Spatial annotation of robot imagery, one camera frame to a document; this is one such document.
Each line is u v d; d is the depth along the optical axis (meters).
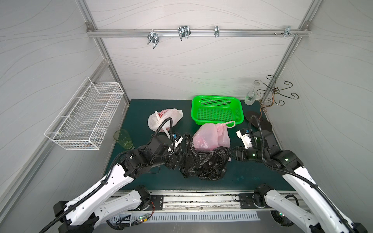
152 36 0.76
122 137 0.95
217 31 0.78
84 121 0.69
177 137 0.59
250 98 0.96
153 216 0.70
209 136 0.88
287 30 0.76
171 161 0.59
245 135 0.63
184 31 0.77
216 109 1.15
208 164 0.80
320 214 0.41
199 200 0.75
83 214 0.38
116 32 0.80
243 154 0.60
